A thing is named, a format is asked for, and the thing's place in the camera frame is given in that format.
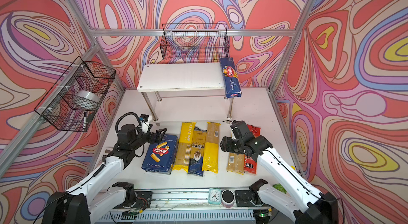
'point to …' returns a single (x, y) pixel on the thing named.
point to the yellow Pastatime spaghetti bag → (182, 158)
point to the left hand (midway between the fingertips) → (160, 126)
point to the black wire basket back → (194, 43)
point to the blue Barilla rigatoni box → (160, 157)
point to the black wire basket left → (57, 108)
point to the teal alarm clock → (214, 196)
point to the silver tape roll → (86, 100)
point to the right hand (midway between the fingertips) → (227, 149)
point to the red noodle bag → (250, 165)
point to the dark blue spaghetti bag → (196, 162)
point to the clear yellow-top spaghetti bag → (236, 163)
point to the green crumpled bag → (280, 187)
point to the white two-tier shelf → (185, 93)
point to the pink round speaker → (228, 197)
